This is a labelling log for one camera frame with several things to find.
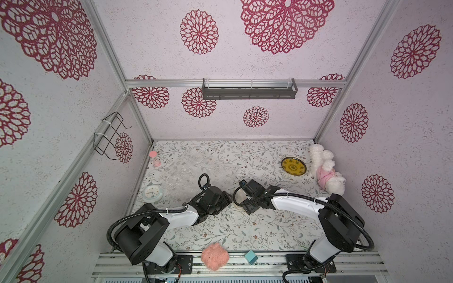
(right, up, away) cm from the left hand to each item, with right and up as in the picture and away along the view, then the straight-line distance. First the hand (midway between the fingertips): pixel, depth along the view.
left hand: (230, 200), depth 89 cm
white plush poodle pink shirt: (+49, +17, +3) cm, 52 cm away
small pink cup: (-44, +18, +18) cm, 51 cm away
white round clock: (-40, +3, +3) cm, 41 cm away
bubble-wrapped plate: (+39, +17, +18) cm, 46 cm away
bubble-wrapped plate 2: (+5, +2, -1) cm, 6 cm away
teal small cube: (+9, -21, -14) cm, 27 cm away
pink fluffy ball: (-7, -18, -18) cm, 26 cm away
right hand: (+10, 0, 0) cm, 10 cm away
